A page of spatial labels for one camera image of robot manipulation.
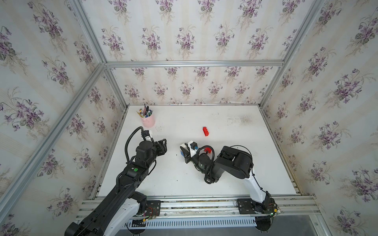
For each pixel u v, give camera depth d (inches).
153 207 28.7
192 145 29.9
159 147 27.1
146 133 26.6
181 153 35.6
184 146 34.2
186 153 31.9
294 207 29.5
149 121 40.1
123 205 23.0
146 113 40.9
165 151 28.1
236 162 21.5
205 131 40.2
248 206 28.8
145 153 22.7
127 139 21.2
